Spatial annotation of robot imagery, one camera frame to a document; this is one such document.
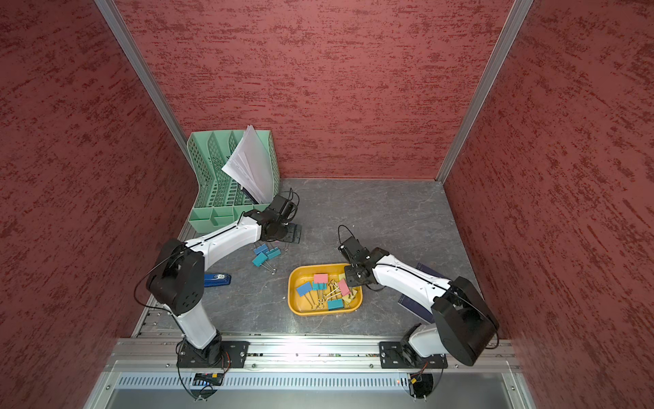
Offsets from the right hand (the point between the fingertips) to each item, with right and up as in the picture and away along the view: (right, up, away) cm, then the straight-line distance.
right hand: (357, 281), depth 86 cm
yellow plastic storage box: (-19, -7, 0) cm, 20 cm away
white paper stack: (-40, +42, +9) cm, 58 cm away
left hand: (-26, +14, +6) cm, 30 cm away
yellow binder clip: (-3, -5, -3) cm, 7 cm away
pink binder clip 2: (-4, -2, -3) cm, 5 cm away
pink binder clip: (-12, 0, +2) cm, 13 cm away
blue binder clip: (-36, +9, +9) cm, 39 cm away
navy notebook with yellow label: (+19, -8, -4) cm, 21 cm away
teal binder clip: (-31, +8, +9) cm, 33 cm away
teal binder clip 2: (-36, +6, +7) cm, 37 cm away
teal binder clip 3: (-13, -2, 0) cm, 13 cm away
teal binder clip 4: (-8, -7, -2) cm, 11 cm away
